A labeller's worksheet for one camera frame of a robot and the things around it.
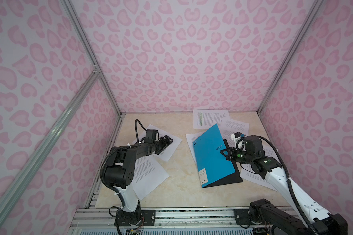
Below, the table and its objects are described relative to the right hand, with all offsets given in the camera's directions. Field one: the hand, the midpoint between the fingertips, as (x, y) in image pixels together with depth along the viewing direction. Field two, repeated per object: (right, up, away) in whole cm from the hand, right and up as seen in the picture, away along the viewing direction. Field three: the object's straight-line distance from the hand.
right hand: (221, 151), depth 77 cm
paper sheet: (+14, +12, +35) cm, 39 cm away
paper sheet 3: (-41, -16, +12) cm, 45 cm away
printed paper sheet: (-14, +5, +27) cm, 30 cm away
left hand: (-28, +3, +20) cm, 35 cm away
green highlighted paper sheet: (-1, +18, +41) cm, 45 cm away
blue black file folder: (-2, -12, +7) cm, 14 cm away
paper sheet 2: (-31, -6, +19) cm, 37 cm away
